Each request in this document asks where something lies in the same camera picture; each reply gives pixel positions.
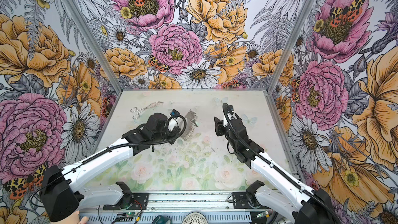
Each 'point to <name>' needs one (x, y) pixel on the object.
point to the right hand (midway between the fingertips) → (218, 121)
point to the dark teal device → (161, 219)
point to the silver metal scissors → (135, 110)
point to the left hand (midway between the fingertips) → (177, 133)
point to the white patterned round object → (195, 218)
